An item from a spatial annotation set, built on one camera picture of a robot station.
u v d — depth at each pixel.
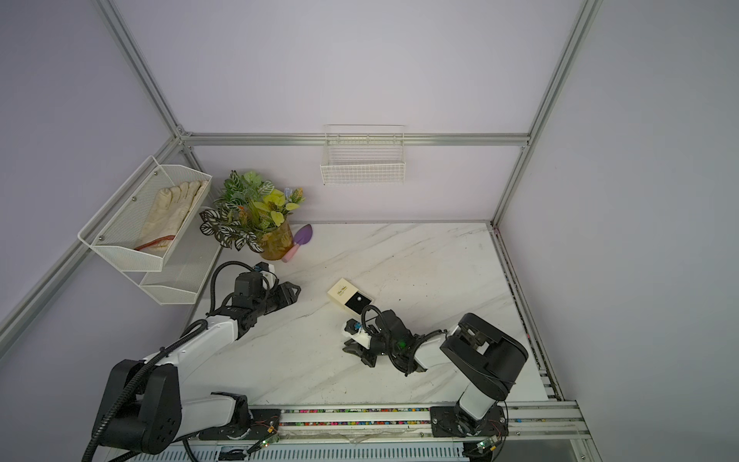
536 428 0.73
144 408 0.41
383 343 0.74
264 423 0.73
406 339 0.71
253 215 0.97
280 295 0.78
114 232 0.68
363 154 0.96
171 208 0.81
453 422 0.73
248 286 0.68
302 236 1.15
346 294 0.96
